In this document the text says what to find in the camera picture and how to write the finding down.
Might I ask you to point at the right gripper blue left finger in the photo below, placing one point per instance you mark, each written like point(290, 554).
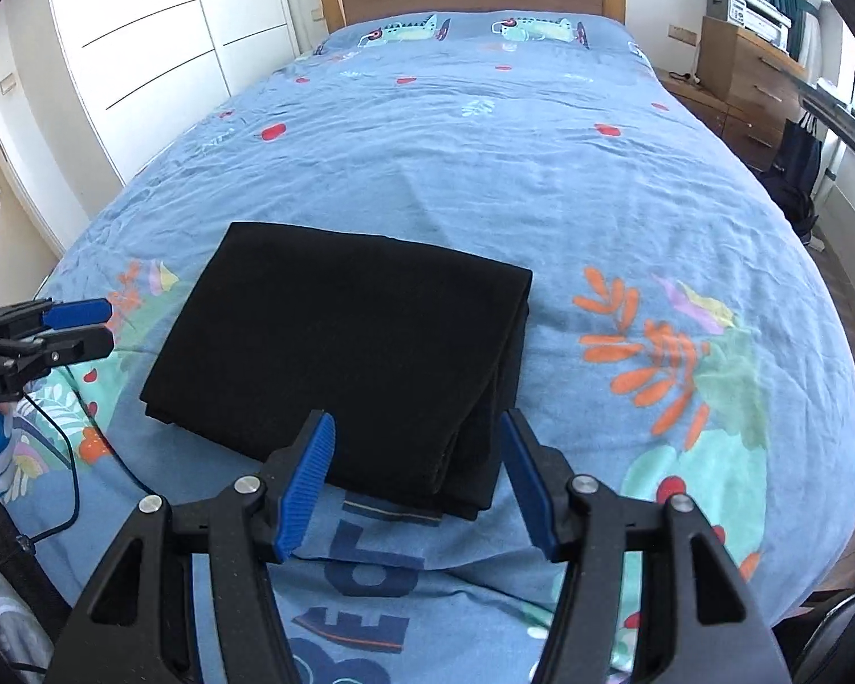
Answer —
point(135, 619)

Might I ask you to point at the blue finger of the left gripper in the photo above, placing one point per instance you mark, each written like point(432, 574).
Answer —
point(62, 316)
point(76, 345)

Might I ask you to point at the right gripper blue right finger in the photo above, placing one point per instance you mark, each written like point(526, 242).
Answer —
point(698, 619)

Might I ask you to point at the black pants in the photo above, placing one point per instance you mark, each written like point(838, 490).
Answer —
point(414, 351)

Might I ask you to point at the white door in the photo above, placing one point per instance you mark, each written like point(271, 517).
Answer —
point(25, 259)

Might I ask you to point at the white wardrobe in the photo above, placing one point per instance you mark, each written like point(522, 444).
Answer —
point(147, 70)

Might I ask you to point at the blue patterned bed cover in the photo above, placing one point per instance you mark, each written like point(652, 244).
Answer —
point(679, 336)

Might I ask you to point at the dark blue bag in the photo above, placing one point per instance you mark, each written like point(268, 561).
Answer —
point(790, 178)

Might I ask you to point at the long grey desk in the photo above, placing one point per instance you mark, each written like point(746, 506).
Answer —
point(834, 113)

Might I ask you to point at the wooden nightstand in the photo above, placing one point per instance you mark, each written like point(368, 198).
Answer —
point(708, 108)

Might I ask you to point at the wooden drawer chest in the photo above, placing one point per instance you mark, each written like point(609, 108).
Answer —
point(756, 81)

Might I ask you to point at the white printer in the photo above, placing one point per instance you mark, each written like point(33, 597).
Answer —
point(757, 16)

